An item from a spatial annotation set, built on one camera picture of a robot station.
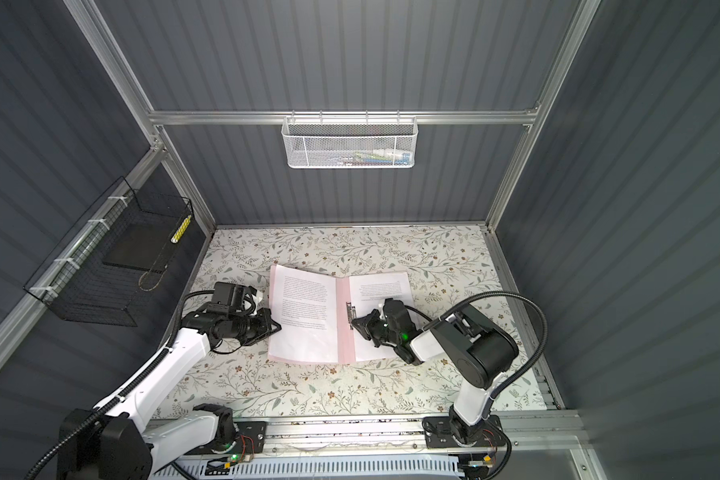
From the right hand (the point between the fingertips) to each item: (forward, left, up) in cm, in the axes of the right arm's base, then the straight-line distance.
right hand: (353, 324), depth 89 cm
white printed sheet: (+2, +15, +2) cm, 15 cm away
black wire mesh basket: (+3, +58, +25) cm, 63 cm away
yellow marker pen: (+13, +47, +25) cm, 55 cm away
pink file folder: (+13, -3, -3) cm, 14 cm away
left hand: (-4, +20, +6) cm, 21 cm away
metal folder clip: (+6, +1, -4) cm, 7 cm away
